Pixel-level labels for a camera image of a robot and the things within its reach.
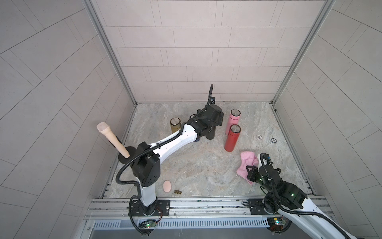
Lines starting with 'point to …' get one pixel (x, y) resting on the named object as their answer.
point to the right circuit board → (276, 223)
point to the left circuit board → (147, 224)
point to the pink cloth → (247, 158)
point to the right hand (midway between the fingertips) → (244, 168)
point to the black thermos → (211, 135)
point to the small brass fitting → (177, 191)
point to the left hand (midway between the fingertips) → (215, 112)
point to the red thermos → (233, 135)
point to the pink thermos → (234, 118)
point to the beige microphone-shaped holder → (103, 127)
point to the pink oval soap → (167, 186)
